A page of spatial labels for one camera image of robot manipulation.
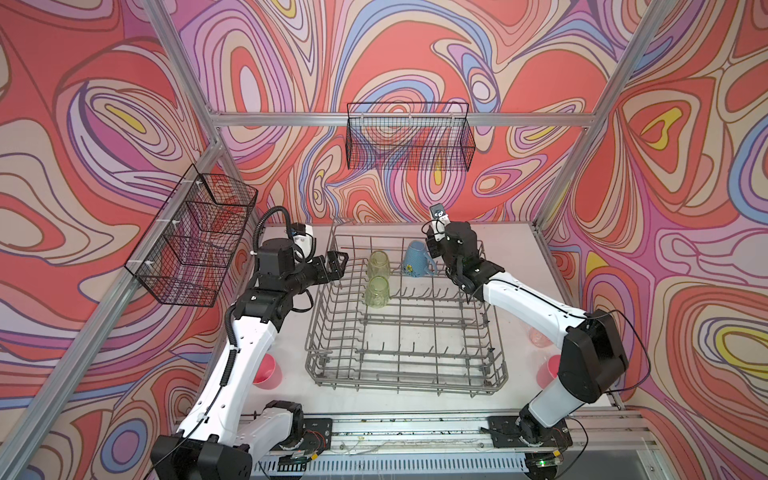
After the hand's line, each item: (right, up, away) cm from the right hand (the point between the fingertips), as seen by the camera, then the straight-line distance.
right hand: (438, 229), depth 85 cm
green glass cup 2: (-18, -19, +4) cm, 26 cm away
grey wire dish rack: (-15, -27, +9) cm, 32 cm away
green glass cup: (-17, -11, +10) cm, 23 cm away
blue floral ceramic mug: (-5, -9, +7) cm, 13 cm away
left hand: (-27, -8, -11) cm, 30 cm away
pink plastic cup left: (-48, -41, -2) cm, 63 cm away
